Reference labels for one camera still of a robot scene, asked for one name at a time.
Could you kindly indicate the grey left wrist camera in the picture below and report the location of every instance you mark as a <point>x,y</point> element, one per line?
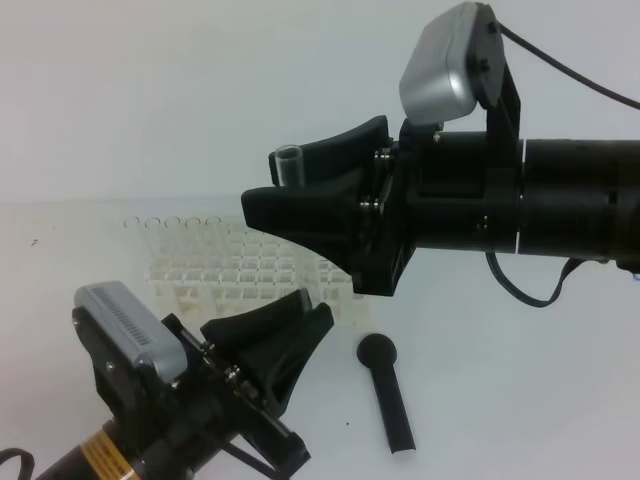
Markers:
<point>136,331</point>

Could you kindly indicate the clear test tube in rack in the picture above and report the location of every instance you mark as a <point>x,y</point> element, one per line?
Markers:
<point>179,245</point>
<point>197,230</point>
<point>163,261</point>
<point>217,247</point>
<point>142,240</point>

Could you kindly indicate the black scoop spoon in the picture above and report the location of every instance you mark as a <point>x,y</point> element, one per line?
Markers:
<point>378,354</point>

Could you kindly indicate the white test tube rack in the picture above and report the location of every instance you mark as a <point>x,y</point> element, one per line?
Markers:
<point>260,269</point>

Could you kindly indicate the clear glass test tube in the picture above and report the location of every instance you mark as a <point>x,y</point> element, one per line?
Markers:
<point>289,160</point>

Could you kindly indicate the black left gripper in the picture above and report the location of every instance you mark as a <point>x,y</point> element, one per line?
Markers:
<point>177,427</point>

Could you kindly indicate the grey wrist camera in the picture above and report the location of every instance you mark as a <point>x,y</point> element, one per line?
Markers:
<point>136,331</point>
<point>457,64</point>

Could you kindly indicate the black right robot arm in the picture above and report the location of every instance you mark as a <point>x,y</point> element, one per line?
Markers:
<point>577,199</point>

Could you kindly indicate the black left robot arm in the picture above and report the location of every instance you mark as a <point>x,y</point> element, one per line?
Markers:
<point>98,457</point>

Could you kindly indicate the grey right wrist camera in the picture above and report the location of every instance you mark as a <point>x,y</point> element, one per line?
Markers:
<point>457,64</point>

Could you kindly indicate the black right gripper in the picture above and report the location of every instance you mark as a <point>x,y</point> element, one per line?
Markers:
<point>440,190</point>

